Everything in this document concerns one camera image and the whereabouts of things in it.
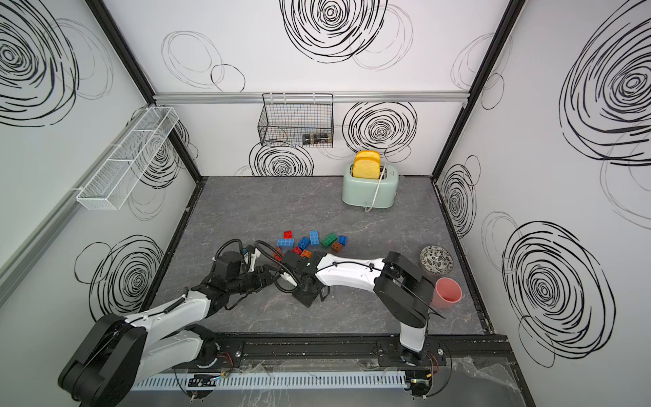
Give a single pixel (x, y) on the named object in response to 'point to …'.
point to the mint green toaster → (361, 192)
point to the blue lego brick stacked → (303, 242)
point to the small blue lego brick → (342, 239)
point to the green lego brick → (329, 240)
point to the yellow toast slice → (367, 164)
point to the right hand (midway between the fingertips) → (305, 296)
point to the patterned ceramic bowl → (436, 260)
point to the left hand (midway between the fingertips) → (279, 276)
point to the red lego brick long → (297, 250)
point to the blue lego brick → (314, 238)
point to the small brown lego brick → (336, 247)
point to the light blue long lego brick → (286, 242)
